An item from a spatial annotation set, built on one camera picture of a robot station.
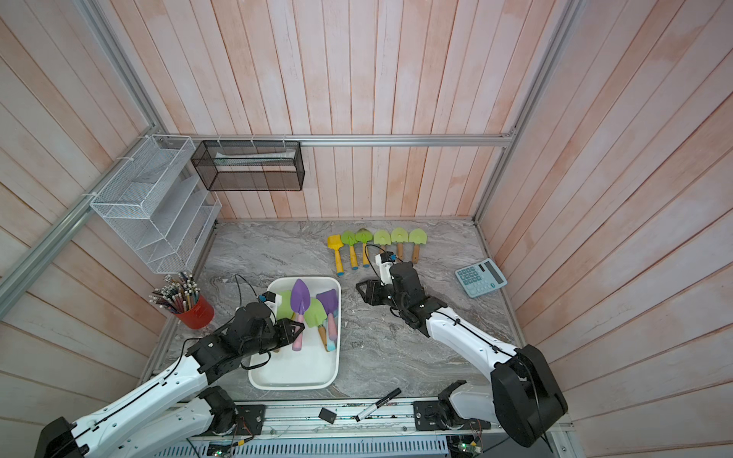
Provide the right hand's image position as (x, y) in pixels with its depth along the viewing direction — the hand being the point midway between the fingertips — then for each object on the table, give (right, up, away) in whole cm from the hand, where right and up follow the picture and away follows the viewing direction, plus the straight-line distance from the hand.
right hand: (362, 284), depth 83 cm
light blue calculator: (+43, 0, +17) cm, 46 cm away
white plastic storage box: (-15, -24, -2) cm, 29 cm away
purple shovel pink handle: (-11, -7, +11) cm, 17 cm away
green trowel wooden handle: (-15, -11, +7) cm, 20 cm away
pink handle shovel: (-19, -5, 0) cm, 19 cm away
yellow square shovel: (-10, +13, +27) cm, 32 cm away
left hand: (-17, -13, -5) cm, 22 cm away
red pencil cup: (-50, -10, +2) cm, 51 cm away
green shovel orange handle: (+1, +16, +29) cm, 33 cm away
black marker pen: (+6, -31, -7) cm, 32 cm away
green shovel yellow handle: (-5, +14, +28) cm, 32 cm away
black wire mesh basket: (-42, +42, +23) cm, 64 cm away
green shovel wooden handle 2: (+16, +16, +31) cm, 38 cm away
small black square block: (-9, -34, -9) cm, 36 cm away
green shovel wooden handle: (+8, +15, +31) cm, 35 cm away
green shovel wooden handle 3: (+23, +15, +31) cm, 42 cm away
